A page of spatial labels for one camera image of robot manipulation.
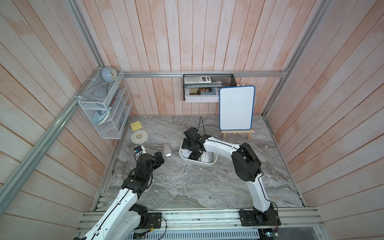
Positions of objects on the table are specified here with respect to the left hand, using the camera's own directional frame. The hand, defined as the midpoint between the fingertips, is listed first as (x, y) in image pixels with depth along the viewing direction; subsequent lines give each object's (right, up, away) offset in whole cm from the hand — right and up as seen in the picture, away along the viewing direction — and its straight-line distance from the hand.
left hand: (156, 157), depth 83 cm
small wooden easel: (+53, +14, +18) cm, 57 cm away
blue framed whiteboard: (+48, +29, +8) cm, 57 cm away
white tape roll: (-18, +10, +25) cm, 32 cm away
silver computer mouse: (+4, +2, +16) cm, 16 cm away
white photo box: (+27, +38, +11) cm, 48 cm away
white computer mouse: (+16, 0, +12) cm, 20 cm away
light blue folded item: (-31, +24, -1) cm, 40 cm away
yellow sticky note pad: (-23, +18, +32) cm, 43 cm away
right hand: (+16, +5, +16) cm, 23 cm away
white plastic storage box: (+23, -4, +6) cm, 24 cm away
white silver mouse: (+31, -2, +10) cm, 33 cm away
